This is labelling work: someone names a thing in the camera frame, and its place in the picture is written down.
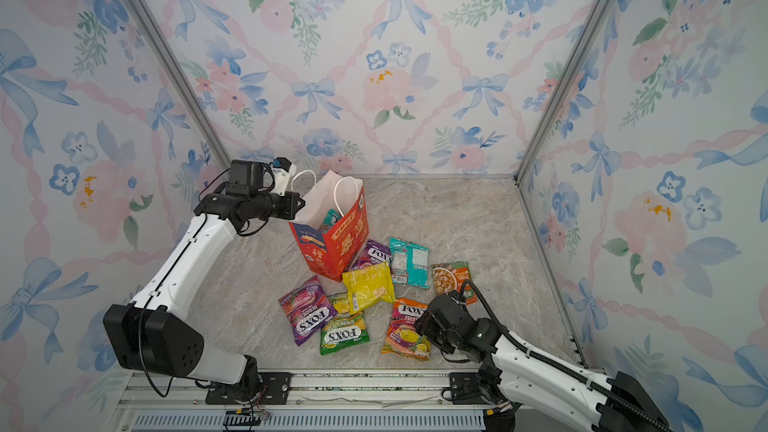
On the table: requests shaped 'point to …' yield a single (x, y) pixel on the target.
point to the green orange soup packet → (451, 276)
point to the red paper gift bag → (331, 230)
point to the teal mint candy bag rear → (410, 263)
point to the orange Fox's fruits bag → (402, 338)
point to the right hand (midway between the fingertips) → (416, 328)
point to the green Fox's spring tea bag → (340, 332)
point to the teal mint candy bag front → (331, 217)
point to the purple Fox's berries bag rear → (372, 254)
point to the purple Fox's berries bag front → (307, 308)
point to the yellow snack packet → (368, 285)
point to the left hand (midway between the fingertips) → (304, 199)
